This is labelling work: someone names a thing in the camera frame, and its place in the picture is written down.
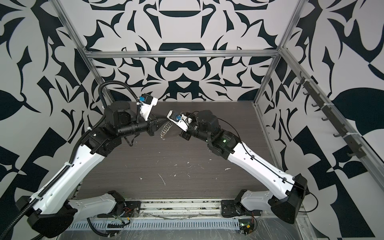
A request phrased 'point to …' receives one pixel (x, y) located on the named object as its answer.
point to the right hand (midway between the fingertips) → (175, 117)
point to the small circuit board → (246, 226)
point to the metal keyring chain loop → (167, 126)
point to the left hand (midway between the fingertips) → (168, 114)
